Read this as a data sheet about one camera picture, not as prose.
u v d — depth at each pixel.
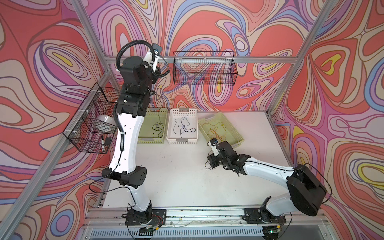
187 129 1.07
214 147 0.67
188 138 0.94
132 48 0.37
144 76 0.44
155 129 1.08
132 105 0.43
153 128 1.11
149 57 0.48
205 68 0.96
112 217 0.75
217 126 1.10
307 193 0.43
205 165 0.86
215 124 1.11
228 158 0.65
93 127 0.72
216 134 1.06
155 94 1.11
